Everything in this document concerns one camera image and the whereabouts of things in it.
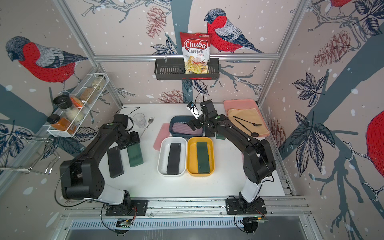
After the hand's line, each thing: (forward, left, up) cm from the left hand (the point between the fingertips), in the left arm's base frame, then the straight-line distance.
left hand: (137, 139), depth 87 cm
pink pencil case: (+12, -13, -11) cm, 21 cm away
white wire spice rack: (+7, +22, +24) cm, 33 cm away
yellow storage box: (-6, -33, -10) cm, 35 cm away
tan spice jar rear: (+13, +22, +24) cm, 35 cm away
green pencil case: (-7, -40, -10) cm, 42 cm away
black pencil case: (+10, -44, -10) cm, 46 cm away
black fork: (+19, -78, -10) cm, 81 cm away
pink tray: (+41, -78, -12) cm, 89 cm away
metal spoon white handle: (+22, -1, -11) cm, 25 cm away
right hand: (+11, -34, +8) cm, 36 cm away
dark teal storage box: (+25, -25, -12) cm, 38 cm away
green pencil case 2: (+7, -52, -9) cm, 53 cm away
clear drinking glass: (+17, +4, -4) cm, 18 cm away
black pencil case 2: (-13, -22, -9) cm, 27 cm away
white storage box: (-2, -15, -9) cm, 17 cm away
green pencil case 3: (-9, -1, -1) cm, 10 cm away
